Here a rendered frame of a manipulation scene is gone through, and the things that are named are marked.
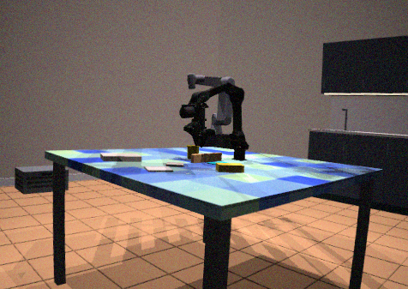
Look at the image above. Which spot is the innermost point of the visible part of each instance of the dark yellow cup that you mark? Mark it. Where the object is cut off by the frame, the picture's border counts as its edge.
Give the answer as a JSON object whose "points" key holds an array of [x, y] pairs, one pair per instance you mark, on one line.
{"points": [[192, 150]]}

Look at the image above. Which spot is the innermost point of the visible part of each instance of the tan rectangular bar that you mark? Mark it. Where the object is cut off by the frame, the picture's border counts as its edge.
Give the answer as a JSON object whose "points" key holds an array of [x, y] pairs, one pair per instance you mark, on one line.
{"points": [[199, 158]]}

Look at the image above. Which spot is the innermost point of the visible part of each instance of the yellow flat block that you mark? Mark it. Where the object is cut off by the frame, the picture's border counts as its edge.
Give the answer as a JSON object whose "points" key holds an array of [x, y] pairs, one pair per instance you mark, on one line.
{"points": [[229, 167]]}

